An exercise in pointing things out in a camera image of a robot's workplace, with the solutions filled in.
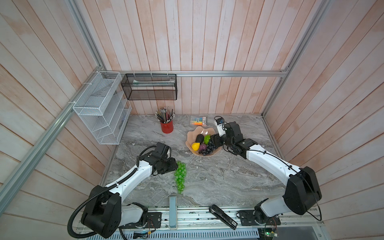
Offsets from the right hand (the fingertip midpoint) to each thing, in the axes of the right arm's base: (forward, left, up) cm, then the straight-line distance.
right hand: (214, 134), depth 86 cm
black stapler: (-39, -1, -13) cm, 41 cm away
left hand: (-18, +23, -10) cm, 31 cm away
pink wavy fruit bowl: (+7, +14, -15) cm, 22 cm away
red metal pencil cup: (+13, +31, -11) cm, 36 cm away
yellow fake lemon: (-1, +11, -12) cm, 16 cm away
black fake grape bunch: (-3, +2, -11) cm, 11 cm away
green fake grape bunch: (-20, +20, -14) cm, 31 cm away
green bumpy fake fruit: (+4, +4, -11) cm, 12 cm away
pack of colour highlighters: (+25, +6, -16) cm, 30 cm away
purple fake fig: (-1, +7, -12) cm, 14 cm away
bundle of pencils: (+18, +33, -3) cm, 38 cm away
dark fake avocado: (+5, +8, -12) cm, 16 cm away
